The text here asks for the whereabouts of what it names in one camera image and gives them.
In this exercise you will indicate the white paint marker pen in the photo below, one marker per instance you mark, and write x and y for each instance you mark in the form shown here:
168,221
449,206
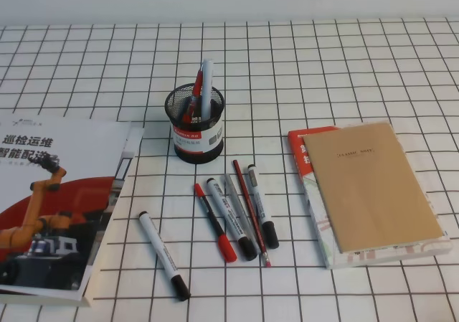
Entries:
207,75

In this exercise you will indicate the grey translucent pen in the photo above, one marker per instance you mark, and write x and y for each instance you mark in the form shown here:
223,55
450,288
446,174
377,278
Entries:
240,211

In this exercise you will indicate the black mesh pen holder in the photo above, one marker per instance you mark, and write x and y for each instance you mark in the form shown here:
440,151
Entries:
197,142

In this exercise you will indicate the red gel pen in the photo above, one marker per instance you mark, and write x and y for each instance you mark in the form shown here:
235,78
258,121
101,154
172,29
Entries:
188,115

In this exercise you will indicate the red cap thin pen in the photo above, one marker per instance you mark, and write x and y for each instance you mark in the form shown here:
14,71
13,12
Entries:
223,243

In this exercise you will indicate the dark red pencil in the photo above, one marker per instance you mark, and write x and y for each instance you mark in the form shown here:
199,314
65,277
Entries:
252,214

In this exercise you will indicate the white marker black cap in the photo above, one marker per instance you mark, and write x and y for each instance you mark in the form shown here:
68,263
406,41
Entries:
267,225
172,273
245,243

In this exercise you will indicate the red and white book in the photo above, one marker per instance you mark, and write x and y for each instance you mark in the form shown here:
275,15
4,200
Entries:
333,258

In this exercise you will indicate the brown kraft notebook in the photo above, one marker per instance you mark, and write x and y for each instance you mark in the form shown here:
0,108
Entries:
371,194

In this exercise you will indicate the robot brochure booklet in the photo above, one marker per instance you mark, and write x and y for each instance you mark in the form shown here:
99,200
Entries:
60,181

